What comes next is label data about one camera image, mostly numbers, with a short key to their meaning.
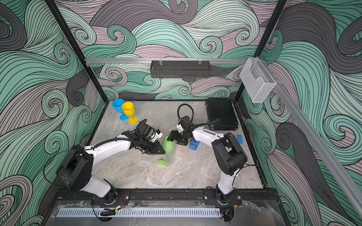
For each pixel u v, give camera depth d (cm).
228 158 47
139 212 70
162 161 83
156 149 76
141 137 68
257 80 78
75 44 86
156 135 83
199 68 95
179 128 87
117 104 99
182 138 79
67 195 75
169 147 86
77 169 43
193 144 90
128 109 95
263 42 84
